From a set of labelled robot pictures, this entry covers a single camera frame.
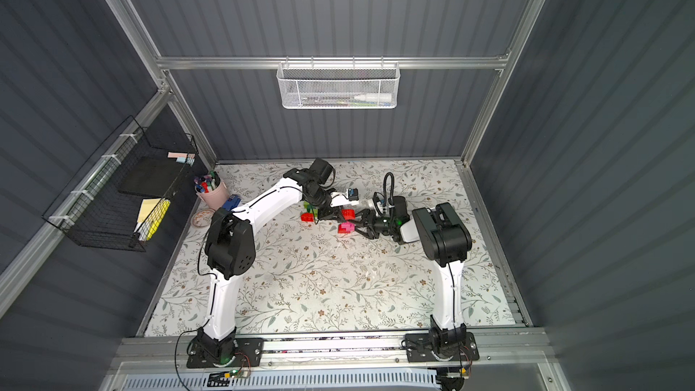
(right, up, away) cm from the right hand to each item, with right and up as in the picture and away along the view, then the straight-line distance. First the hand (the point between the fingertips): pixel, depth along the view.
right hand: (354, 225), depth 96 cm
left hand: (-5, +6, -3) cm, 9 cm away
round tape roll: (-58, +2, +6) cm, 59 cm away
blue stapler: (-47, +7, +7) cm, 49 cm away
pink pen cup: (-51, +12, +1) cm, 53 cm away
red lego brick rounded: (-2, +5, -7) cm, 9 cm away
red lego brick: (-4, -2, +1) cm, 5 cm away
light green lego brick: (-17, +6, +4) cm, 19 cm away
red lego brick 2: (-18, +2, +5) cm, 19 cm away
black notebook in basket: (-59, +17, -18) cm, 64 cm away
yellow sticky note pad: (-48, +8, -33) cm, 59 cm away
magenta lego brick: (-2, -1, 0) cm, 2 cm away
